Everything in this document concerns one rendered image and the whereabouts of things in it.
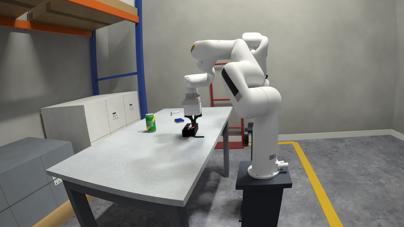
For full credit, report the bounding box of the black power strip body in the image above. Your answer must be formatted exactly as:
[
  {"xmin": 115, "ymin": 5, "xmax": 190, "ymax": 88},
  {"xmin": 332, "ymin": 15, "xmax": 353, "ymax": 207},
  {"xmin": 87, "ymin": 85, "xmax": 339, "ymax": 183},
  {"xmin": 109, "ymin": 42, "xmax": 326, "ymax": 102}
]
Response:
[{"xmin": 182, "ymin": 123, "xmax": 204, "ymax": 138}]

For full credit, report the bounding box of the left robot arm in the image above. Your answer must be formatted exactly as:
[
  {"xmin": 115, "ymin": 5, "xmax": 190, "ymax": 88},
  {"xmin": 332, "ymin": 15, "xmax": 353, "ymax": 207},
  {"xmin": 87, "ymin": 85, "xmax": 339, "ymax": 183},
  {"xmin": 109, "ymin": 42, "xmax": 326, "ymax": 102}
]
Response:
[{"xmin": 181, "ymin": 39, "xmax": 288, "ymax": 179}]

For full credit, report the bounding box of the green drink can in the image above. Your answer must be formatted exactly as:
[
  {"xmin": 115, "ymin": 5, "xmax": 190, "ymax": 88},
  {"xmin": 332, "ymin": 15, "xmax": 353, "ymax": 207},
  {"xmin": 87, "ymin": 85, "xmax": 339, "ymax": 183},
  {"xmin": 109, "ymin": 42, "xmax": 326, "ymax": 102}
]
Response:
[{"xmin": 145, "ymin": 113, "xmax": 156, "ymax": 132}]

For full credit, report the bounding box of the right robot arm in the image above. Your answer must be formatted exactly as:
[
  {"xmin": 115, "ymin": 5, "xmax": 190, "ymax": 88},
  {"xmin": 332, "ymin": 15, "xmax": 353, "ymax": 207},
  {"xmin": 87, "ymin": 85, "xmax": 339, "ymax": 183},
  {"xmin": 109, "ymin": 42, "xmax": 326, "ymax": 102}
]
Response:
[{"xmin": 242, "ymin": 32, "xmax": 270, "ymax": 87}]

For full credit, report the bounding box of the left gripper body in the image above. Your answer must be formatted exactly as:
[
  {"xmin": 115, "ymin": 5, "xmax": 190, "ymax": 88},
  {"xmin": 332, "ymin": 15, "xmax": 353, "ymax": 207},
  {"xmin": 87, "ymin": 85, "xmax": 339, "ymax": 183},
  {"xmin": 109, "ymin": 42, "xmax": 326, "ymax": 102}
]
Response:
[{"xmin": 184, "ymin": 97, "xmax": 202, "ymax": 116}]

